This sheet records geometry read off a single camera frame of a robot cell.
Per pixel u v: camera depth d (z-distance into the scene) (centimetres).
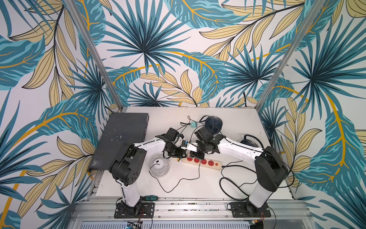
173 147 80
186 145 75
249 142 96
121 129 100
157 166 82
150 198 76
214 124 100
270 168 46
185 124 109
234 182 81
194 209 75
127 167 48
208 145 65
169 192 80
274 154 48
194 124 106
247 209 66
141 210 72
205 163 88
